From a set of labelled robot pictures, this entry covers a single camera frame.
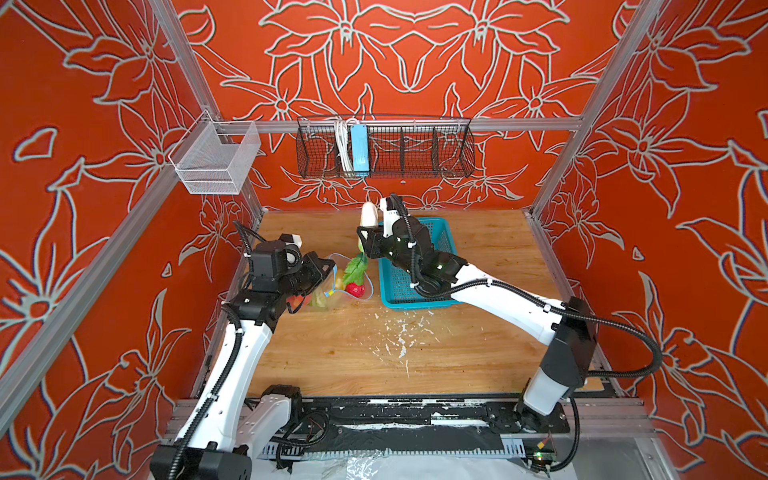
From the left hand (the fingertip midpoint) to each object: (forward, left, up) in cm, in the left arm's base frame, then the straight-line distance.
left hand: (335, 260), depth 72 cm
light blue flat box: (+36, -3, +7) cm, 37 cm away
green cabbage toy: (-1, +8, -20) cm, 22 cm away
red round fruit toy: (0, -4, -15) cm, 16 cm away
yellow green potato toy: (-2, -1, -7) cm, 7 cm away
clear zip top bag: (-4, +2, -5) cm, 7 cm away
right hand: (+7, -5, +5) cm, 10 cm away
